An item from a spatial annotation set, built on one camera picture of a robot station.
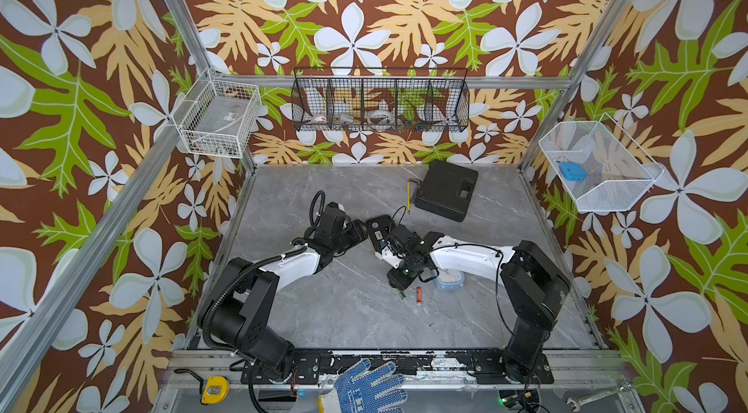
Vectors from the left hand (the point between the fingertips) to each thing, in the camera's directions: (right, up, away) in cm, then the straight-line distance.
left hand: (367, 226), depth 91 cm
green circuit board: (+38, -43, -17) cm, 60 cm away
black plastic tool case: (+29, +12, +14) cm, 34 cm away
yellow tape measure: (-36, -38, -22) cm, 57 cm away
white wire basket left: (-44, +33, -5) cm, 55 cm away
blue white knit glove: (0, -39, -19) cm, 43 cm away
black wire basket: (+4, +43, +7) cm, 43 cm away
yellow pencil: (+16, +9, +20) cm, 27 cm away
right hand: (+8, -16, -2) cm, 18 cm away
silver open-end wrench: (+51, -40, -22) cm, 69 cm away
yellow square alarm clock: (+4, -2, +7) cm, 8 cm away
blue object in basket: (+61, +17, -7) cm, 63 cm away
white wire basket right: (+67, +19, -9) cm, 70 cm away
